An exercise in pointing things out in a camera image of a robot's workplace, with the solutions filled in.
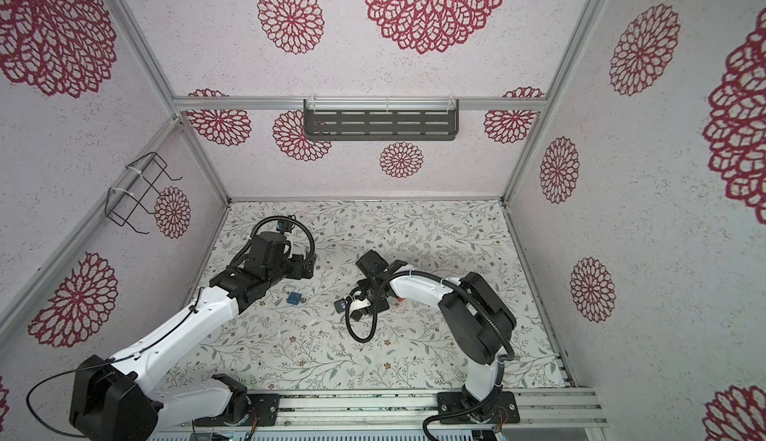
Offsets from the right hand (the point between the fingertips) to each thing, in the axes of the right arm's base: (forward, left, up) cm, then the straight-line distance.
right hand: (361, 292), depth 91 cm
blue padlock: (-1, +21, -2) cm, 21 cm away
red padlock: (0, -12, -4) cm, 12 cm away
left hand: (+3, +17, +13) cm, 22 cm away
